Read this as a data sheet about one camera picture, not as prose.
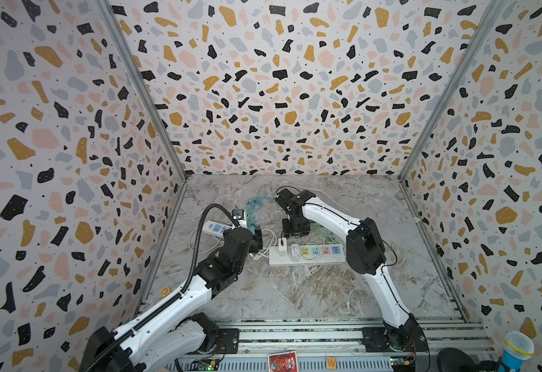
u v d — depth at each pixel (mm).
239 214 667
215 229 973
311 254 907
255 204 1094
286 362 688
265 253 925
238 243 559
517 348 510
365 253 584
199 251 509
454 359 709
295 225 817
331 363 701
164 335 454
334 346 732
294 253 865
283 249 869
